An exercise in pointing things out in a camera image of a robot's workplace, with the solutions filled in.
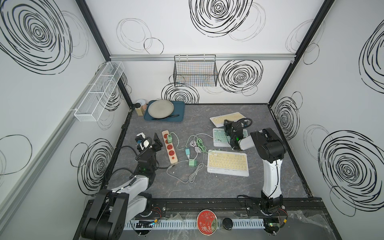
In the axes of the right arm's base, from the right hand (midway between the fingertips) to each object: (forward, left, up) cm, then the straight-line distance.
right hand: (224, 119), depth 102 cm
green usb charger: (-31, +20, -4) cm, 37 cm away
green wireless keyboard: (-12, +2, -7) cm, 14 cm away
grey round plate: (+14, +48, -5) cm, 50 cm away
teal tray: (+17, +34, -7) cm, 39 cm away
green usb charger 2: (-17, +36, +1) cm, 40 cm away
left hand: (-21, +45, +10) cm, 51 cm away
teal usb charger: (-23, +24, -4) cm, 34 cm away
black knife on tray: (+5, +43, -5) cm, 44 cm away
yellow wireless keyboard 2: (-29, 0, -7) cm, 29 cm away
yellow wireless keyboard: (+1, +3, -3) cm, 4 cm away
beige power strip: (-21, +36, -4) cm, 42 cm away
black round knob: (-59, +5, +4) cm, 60 cm away
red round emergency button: (-59, +13, -3) cm, 60 cm away
